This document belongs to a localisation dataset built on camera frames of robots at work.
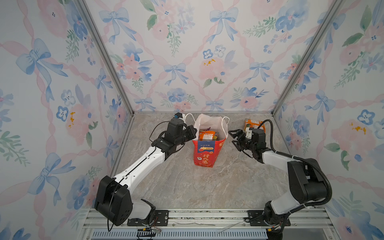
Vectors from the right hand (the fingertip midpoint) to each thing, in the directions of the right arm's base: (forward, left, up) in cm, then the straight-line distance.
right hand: (230, 134), depth 91 cm
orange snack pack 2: (+18, -19, -10) cm, 28 cm away
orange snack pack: (-7, +15, +8) cm, 18 cm away
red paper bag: (-15, +15, +4) cm, 22 cm away
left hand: (-6, +19, +13) cm, 24 cm away
